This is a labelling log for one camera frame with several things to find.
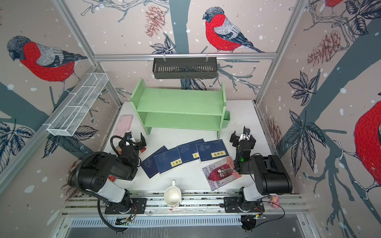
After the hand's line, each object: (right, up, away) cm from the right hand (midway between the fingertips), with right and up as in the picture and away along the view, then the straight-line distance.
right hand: (243, 131), depth 91 cm
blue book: (-35, -13, +1) cm, 37 cm away
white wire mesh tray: (-94, +8, -20) cm, 97 cm away
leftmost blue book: (-58, -20, -3) cm, 61 cm away
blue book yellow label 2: (-20, -12, +2) cm, 24 cm away
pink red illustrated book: (-16, -23, -7) cm, 29 cm away
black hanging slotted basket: (-48, +45, +16) cm, 68 cm away
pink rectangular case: (-83, +3, +16) cm, 85 cm away
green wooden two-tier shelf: (-32, +14, -11) cm, 37 cm away
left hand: (-67, 0, -2) cm, 67 cm away
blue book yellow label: (-47, -17, -3) cm, 50 cm away
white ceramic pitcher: (-42, -31, -16) cm, 55 cm away
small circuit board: (-66, -42, -20) cm, 81 cm away
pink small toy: (+10, -32, -18) cm, 38 cm away
